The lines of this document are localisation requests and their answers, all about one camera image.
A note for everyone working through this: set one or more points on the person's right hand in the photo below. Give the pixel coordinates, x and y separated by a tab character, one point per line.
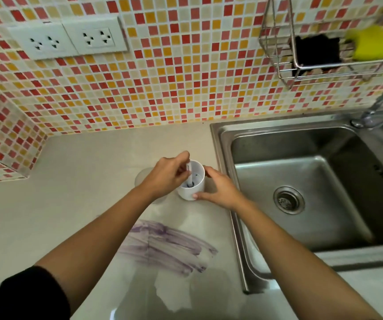
223	193

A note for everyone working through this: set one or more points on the person's left hand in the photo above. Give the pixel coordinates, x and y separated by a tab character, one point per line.
168	178

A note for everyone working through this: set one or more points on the small white stick part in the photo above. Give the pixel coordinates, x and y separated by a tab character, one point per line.
189	173

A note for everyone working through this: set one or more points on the clear blender cup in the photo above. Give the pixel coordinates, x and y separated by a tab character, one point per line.
142	178

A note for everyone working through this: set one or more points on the white blender base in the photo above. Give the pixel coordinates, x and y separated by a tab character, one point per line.
196	193

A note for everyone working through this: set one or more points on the black cloth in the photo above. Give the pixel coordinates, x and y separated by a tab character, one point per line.
316	51

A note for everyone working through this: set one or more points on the small yellow sponge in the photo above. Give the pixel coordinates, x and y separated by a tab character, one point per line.
371	44

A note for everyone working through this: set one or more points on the person's right forearm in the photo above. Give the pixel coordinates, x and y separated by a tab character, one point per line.
294	266

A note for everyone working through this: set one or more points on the person's left forearm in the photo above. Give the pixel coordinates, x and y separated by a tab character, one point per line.
98	236

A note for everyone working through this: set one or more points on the metal sink drain strainer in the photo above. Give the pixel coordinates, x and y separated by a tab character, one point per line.
288	200

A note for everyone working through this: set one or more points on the stainless steel double sink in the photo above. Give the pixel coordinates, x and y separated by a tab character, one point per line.
311	156

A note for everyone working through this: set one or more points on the chrome faucet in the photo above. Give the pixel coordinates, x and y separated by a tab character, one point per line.
374	109

